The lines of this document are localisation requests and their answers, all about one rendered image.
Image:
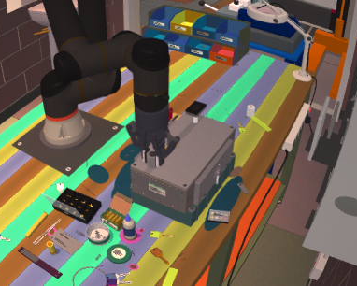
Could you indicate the round silver tin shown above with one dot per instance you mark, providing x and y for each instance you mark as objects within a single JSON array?
[{"x": 97, "y": 233}]

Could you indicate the yellow bar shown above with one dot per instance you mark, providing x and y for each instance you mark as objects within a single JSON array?
[{"x": 36, "y": 224}]

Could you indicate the small white post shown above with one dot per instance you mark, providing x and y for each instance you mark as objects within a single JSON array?
[{"x": 195, "y": 119}]

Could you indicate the dark grey round knob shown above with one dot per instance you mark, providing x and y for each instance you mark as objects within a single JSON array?
[{"x": 151, "y": 159}]

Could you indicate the purple flat bar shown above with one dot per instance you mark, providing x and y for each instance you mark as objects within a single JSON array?
[{"x": 39, "y": 261}]

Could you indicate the steel ruler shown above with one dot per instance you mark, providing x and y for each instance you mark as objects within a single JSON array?
[{"x": 46, "y": 232}]

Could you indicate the small red block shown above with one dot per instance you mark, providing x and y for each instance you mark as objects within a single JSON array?
[{"x": 170, "y": 113}]

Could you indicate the orange key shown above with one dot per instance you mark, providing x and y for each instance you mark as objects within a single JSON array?
[{"x": 157, "y": 253}]

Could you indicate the yellow-green flat strip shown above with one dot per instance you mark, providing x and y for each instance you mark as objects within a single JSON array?
[
  {"x": 170, "y": 276},
  {"x": 261, "y": 123}
]

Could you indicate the grey square base plate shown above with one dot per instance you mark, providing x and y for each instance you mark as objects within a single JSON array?
[{"x": 72, "y": 155}]

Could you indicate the white magnifier lamp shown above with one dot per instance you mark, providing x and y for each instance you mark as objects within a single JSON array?
[{"x": 266, "y": 12}]

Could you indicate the black tray of brass parts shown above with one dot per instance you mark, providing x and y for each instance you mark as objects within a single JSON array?
[{"x": 78, "y": 204}]

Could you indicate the blue tray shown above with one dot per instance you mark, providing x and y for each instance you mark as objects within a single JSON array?
[{"x": 291, "y": 56}]

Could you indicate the grey metal frame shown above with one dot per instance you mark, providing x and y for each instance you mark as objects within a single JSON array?
[{"x": 322, "y": 127}]

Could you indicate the grey side panel door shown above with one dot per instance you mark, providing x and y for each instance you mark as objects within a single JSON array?
[{"x": 210, "y": 174}]

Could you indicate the orange frame machine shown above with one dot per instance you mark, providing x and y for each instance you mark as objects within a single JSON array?
[{"x": 327, "y": 40}]

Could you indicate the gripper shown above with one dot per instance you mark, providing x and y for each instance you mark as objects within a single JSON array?
[{"x": 152, "y": 120}]

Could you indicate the grey metal tag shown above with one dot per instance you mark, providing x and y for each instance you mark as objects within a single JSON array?
[{"x": 242, "y": 188}]

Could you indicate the purple key tag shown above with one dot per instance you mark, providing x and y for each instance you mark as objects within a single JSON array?
[{"x": 111, "y": 279}]

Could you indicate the white short cylinder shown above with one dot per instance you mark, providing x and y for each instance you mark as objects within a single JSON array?
[{"x": 251, "y": 111}]

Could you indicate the white pedestal sink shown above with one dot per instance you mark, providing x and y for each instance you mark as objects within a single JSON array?
[{"x": 42, "y": 15}]

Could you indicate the white wall sign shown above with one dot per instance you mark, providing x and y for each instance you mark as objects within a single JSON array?
[{"x": 17, "y": 4}]

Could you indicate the white bottle blue label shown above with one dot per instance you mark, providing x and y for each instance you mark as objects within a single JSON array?
[{"x": 129, "y": 229}]

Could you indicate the green round lid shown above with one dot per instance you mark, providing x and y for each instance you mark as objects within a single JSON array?
[{"x": 119, "y": 253}]

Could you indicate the open cardboard box brass tubes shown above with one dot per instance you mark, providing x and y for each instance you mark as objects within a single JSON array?
[{"x": 117, "y": 210}]

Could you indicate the black square tray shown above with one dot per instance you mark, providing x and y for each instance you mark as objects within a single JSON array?
[{"x": 195, "y": 107}]

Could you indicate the small grey parts case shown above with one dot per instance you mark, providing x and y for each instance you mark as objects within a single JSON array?
[{"x": 219, "y": 216}]

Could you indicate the grey rack of coloured bins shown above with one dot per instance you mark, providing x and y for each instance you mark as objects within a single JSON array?
[{"x": 202, "y": 40}]

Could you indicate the grey tub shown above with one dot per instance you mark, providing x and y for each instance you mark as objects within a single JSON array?
[{"x": 283, "y": 42}]

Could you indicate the dark green box base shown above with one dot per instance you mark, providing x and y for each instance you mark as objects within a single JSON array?
[{"x": 187, "y": 216}]

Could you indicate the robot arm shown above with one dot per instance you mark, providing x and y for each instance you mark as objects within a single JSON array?
[{"x": 90, "y": 53}]

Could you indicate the small yellow cylinder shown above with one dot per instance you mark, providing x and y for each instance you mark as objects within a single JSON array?
[{"x": 51, "y": 248}]

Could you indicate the grey metal lock box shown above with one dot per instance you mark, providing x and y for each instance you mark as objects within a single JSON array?
[{"x": 187, "y": 149}]

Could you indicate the yellow key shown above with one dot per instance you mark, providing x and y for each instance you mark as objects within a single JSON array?
[{"x": 241, "y": 127}]

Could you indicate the white power strip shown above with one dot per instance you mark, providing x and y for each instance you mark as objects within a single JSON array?
[
  {"x": 296, "y": 127},
  {"x": 318, "y": 266}
]

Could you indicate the small white cone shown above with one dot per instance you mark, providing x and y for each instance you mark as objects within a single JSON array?
[{"x": 60, "y": 188}]

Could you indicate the grey card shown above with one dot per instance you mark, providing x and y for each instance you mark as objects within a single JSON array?
[{"x": 65, "y": 242}]

